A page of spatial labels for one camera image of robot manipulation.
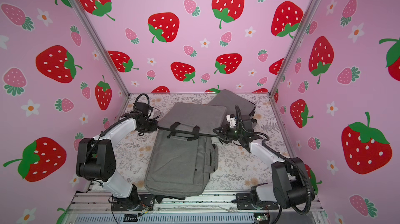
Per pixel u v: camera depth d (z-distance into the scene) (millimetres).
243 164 863
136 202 688
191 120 929
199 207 731
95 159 465
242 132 679
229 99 1150
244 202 731
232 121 816
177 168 798
